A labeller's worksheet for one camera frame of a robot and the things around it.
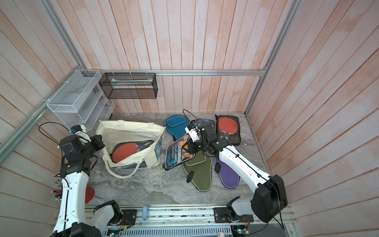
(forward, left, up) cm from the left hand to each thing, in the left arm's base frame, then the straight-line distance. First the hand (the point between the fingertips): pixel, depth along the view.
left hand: (103, 137), depth 76 cm
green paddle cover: (-7, -52, -23) cm, 57 cm away
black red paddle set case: (+4, -2, -20) cm, 20 cm away
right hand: (-1, -43, -6) cm, 43 cm away
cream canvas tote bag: (-5, -22, -12) cm, 26 cm away
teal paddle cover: (+26, -37, -20) cm, 49 cm away
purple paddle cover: (-13, -69, -24) cm, 74 cm away
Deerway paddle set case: (-2, -37, -14) cm, 40 cm away
